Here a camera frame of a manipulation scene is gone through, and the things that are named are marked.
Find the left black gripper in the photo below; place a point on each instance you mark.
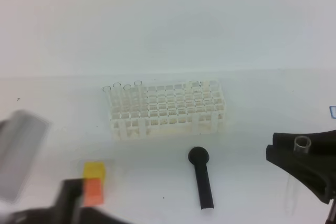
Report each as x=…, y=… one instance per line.
x=65, y=209

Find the orange foam cube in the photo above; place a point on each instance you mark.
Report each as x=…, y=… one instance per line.
x=92, y=192

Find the clear tube far left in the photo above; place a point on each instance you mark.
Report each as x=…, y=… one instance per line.
x=108, y=94

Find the yellow foam cube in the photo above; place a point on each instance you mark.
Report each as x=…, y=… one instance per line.
x=92, y=170

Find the clear glass test tube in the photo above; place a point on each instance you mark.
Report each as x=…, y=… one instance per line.
x=301, y=146

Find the black plastic scoop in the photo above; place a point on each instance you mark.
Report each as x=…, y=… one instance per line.
x=199, y=157

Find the white test tube rack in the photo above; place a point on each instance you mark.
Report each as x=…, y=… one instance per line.
x=184, y=108

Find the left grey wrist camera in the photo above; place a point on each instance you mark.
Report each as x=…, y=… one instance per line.
x=21, y=136

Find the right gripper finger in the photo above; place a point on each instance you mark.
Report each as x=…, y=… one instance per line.
x=286, y=141
x=310, y=169

